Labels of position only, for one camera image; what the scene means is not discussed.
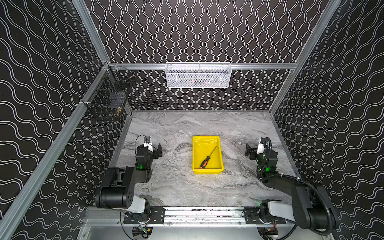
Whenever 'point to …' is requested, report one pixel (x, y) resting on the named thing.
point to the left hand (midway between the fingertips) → (156, 144)
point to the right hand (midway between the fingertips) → (258, 145)
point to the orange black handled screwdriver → (205, 162)
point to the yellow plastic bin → (202, 147)
